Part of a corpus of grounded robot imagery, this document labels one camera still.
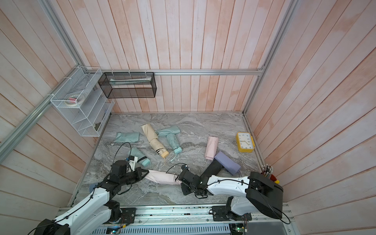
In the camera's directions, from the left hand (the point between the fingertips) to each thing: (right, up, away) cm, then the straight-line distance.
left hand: (148, 173), depth 84 cm
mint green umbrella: (+14, +16, +14) cm, 25 cm away
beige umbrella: (+3, +14, +11) cm, 18 cm away
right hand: (+21, -7, 0) cm, 22 cm away
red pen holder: (+63, +5, -11) cm, 64 cm away
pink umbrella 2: (+39, +13, +13) cm, 44 cm away
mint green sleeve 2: (+6, +22, +19) cm, 30 cm away
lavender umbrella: (+50, +2, +4) cm, 51 cm away
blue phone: (-33, -7, -1) cm, 34 cm away
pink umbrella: (+17, -4, -2) cm, 18 cm away
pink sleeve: (+7, -2, 0) cm, 8 cm away
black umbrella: (+39, +2, +4) cm, 39 cm away
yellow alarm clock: (+64, +17, +15) cm, 67 cm away
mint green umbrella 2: (-7, +9, +6) cm, 12 cm away
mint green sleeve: (-20, +20, +19) cm, 34 cm away
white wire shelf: (-31, +33, -4) cm, 45 cm away
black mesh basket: (-14, +54, +6) cm, 56 cm away
